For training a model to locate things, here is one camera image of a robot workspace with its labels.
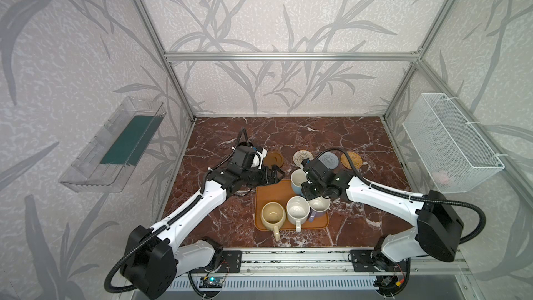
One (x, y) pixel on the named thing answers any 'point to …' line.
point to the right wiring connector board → (390, 282)
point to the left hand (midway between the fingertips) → (279, 171)
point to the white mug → (298, 209)
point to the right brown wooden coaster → (273, 158)
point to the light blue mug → (298, 177)
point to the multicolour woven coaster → (300, 155)
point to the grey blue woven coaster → (330, 159)
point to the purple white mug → (319, 207)
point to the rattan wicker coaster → (355, 158)
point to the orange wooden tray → (281, 191)
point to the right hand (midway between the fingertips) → (304, 183)
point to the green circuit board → (211, 282)
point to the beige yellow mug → (273, 215)
